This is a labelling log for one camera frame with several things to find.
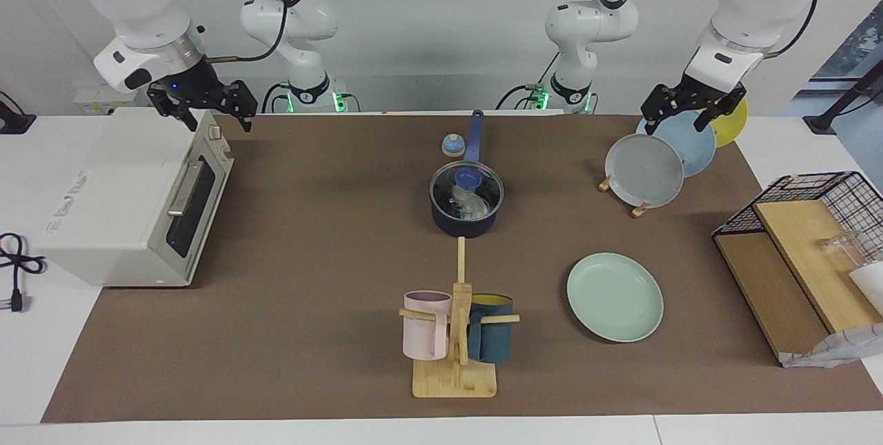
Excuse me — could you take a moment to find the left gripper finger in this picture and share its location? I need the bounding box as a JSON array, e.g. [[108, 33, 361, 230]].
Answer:
[[694, 85, 747, 132], [640, 86, 675, 137]]

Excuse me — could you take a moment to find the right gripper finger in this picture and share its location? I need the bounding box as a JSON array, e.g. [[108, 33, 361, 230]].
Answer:
[[221, 79, 257, 132], [147, 85, 201, 132]]

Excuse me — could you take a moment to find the white vermicelli bundle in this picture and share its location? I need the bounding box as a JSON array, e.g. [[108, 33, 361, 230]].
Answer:
[[448, 183, 494, 219]]

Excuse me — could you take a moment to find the glass pot lid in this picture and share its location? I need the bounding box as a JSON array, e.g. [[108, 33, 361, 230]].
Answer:
[[429, 161, 505, 219]]

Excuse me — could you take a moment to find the yellow plate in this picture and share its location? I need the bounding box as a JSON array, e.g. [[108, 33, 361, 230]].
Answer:
[[711, 97, 748, 149]]

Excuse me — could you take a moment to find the light blue plate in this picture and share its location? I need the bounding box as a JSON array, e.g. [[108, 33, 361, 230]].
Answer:
[[636, 110, 717, 178]]

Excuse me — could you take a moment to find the grey plate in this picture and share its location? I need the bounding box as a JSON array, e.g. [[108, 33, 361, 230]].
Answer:
[[605, 133, 685, 210]]

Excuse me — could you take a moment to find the wooden plate rack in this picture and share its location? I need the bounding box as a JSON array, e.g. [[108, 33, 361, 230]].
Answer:
[[599, 172, 651, 218]]

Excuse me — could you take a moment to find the mint green plate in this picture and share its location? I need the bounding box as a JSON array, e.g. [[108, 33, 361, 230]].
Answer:
[[566, 253, 664, 344]]

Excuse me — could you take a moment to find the white socket box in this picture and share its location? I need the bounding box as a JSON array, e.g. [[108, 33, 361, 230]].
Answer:
[[74, 83, 139, 115]]

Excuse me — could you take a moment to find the black desk clamp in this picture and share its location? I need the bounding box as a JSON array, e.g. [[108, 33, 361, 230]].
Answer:
[[804, 59, 883, 135], [0, 91, 37, 135]]

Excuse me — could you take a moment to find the white toaster oven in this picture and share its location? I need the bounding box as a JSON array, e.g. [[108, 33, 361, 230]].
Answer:
[[31, 107, 235, 288]]

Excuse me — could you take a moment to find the wooden shelf board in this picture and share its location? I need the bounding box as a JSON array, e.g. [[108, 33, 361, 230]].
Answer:
[[753, 200, 883, 334]]

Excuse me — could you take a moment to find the brown table mat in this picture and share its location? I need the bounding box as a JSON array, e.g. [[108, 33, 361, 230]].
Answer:
[[41, 114, 883, 424]]

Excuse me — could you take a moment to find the brown cork board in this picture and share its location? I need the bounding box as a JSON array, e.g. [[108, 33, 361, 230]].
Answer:
[[715, 233, 829, 362]]

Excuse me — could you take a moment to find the clear glass cup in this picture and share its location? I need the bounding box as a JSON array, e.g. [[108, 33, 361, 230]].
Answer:
[[820, 231, 869, 273]]

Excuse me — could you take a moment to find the dark blue saucepan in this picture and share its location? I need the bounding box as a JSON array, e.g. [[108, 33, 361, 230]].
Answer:
[[429, 110, 505, 239]]

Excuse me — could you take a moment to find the white cup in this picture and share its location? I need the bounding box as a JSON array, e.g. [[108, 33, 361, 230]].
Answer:
[[849, 262, 883, 315]]

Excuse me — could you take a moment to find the grey crumpled cloth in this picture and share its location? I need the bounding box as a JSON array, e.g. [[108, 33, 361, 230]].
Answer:
[[780, 324, 883, 368]]

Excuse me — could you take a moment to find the dark teal mug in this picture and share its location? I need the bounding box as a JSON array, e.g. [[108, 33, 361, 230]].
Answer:
[[467, 293, 515, 364]]

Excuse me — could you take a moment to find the pink mug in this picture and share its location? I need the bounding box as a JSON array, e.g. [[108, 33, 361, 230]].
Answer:
[[403, 290, 453, 362]]

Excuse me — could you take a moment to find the wooden mug rack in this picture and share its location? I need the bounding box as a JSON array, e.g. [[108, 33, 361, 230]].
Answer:
[[399, 237, 520, 399]]

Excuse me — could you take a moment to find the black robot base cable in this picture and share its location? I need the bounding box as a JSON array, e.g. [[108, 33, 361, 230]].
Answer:
[[495, 52, 559, 111], [261, 81, 359, 115]]

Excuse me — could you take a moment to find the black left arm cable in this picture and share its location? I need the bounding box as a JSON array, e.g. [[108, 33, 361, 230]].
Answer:
[[617, 0, 822, 59]]

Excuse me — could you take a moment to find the black wire basket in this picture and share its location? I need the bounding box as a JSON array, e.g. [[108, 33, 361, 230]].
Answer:
[[712, 171, 883, 268]]

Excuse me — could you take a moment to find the black power cord with plug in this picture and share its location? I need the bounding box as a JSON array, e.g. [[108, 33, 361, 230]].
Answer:
[[0, 233, 48, 313]]

